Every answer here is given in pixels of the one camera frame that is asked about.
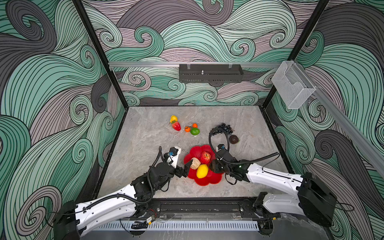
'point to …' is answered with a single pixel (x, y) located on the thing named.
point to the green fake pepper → (195, 131)
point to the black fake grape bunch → (221, 128)
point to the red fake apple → (205, 157)
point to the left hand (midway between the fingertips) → (185, 155)
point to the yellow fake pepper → (173, 117)
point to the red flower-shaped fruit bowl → (211, 178)
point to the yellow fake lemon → (202, 171)
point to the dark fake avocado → (215, 166)
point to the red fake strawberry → (176, 125)
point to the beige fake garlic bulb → (196, 163)
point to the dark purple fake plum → (233, 139)
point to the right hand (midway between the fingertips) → (212, 164)
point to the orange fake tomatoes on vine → (187, 129)
